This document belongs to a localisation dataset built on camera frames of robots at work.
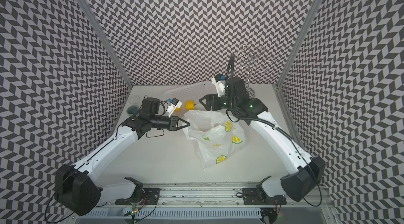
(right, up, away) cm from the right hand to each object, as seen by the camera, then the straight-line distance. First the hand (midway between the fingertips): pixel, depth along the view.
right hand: (206, 103), depth 71 cm
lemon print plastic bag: (+5, -16, +2) cm, 16 cm away
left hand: (-9, -11, +1) cm, 14 cm away
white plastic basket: (-9, +7, +28) cm, 31 cm away
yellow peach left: (-12, -3, -1) cm, 12 cm away
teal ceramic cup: (-48, -5, +28) cm, 56 cm away
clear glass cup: (-48, +1, +31) cm, 58 cm away
